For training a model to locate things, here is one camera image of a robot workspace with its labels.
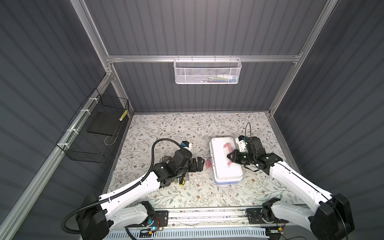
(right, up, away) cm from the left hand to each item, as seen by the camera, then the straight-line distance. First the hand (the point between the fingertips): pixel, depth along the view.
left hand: (198, 161), depth 77 cm
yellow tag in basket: (-42, +24, +5) cm, 48 cm away
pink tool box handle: (+17, +7, +7) cm, 20 cm away
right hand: (+17, +1, +5) cm, 18 cm away
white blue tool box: (+14, -5, +2) cm, 15 cm away
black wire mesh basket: (-53, +14, -4) cm, 55 cm away
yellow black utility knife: (-8, -13, +8) cm, 18 cm away
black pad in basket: (-48, +20, 0) cm, 52 cm away
